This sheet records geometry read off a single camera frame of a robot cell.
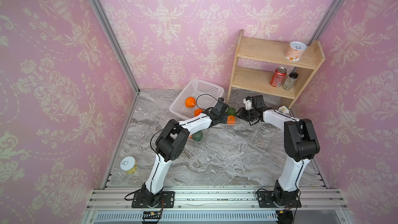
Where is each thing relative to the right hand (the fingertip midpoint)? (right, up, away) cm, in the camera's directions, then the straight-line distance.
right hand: (237, 114), depth 99 cm
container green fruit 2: (-4, +2, +1) cm, 4 cm away
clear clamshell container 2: (-1, -5, -3) cm, 6 cm away
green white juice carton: (+26, +3, -7) cm, 28 cm away
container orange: (-4, -4, -1) cm, 5 cm away
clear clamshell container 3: (+16, -12, -2) cm, 20 cm away
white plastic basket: (-35, +6, +10) cm, 37 cm away
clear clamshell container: (-30, -13, -8) cm, 33 cm away
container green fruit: (-25, -12, -9) cm, 29 cm away
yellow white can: (-60, -25, -19) cm, 68 cm away
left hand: (-8, -2, -1) cm, 9 cm away
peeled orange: (-30, +8, +3) cm, 32 cm away
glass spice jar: (+27, +19, -13) cm, 36 cm away
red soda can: (+21, +22, -12) cm, 32 cm away
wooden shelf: (+13, +22, 0) cm, 26 cm away
